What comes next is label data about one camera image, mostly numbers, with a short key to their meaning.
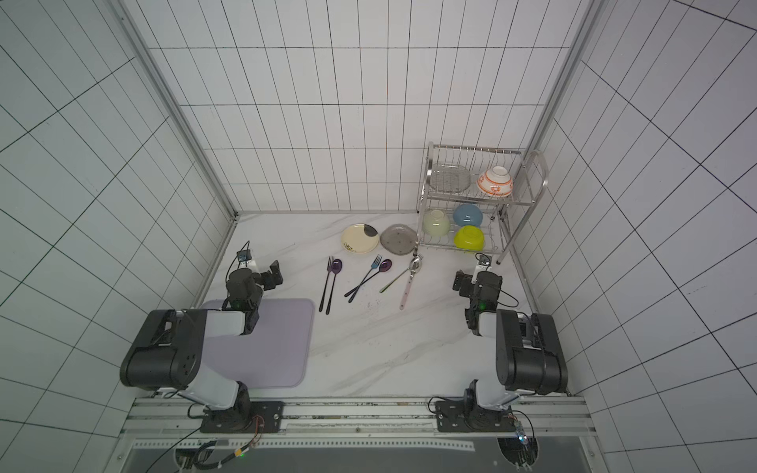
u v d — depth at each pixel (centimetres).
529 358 45
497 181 85
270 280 85
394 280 100
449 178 92
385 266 103
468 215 108
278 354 84
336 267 103
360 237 111
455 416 73
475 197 85
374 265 103
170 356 45
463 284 84
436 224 104
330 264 103
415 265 102
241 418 66
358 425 73
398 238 111
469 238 100
